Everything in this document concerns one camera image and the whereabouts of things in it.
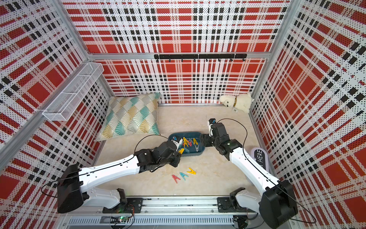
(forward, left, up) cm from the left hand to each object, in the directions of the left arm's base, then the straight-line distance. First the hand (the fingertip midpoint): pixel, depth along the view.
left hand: (181, 154), depth 78 cm
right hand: (+10, -15, +3) cm, 18 cm away
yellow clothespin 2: (-5, -6, -12) cm, 15 cm away
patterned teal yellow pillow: (+27, +34, +3) cm, 43 cm away
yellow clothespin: (+15, -8, -12) cm, 20 cm away
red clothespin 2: (-9, +4, -14) cm, 17 cm away
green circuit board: (-29, +29, -11) cm, 43 cm away
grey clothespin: (+10, -9, -12) cm, 18 cm away
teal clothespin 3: (-7, 0, -13) cm, 15 cm away
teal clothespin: (+8, -2, -10) cm, 13 cm away
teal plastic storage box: (+14, -6, -12) cm, 19 cm away
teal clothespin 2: (+2, +2, +15) cm, 15 cm away
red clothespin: (+14, -4, -11) cm, 18 cm away
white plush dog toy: (+47, -46, -6) cm, 67 cm away
